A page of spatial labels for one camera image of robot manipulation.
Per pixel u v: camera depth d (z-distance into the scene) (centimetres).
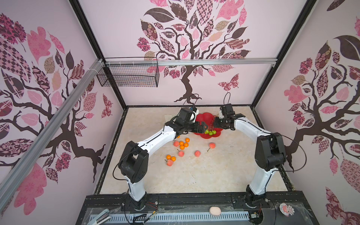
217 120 86
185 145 95
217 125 85
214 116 107
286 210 68
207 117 107
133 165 46
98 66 82
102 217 68
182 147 94
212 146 93
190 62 95
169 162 85
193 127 75
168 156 90
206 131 100
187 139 98
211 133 100
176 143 95
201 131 74
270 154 50
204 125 74
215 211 70
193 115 70
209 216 64
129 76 122
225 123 71
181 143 95
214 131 100
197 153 90
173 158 88
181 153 90
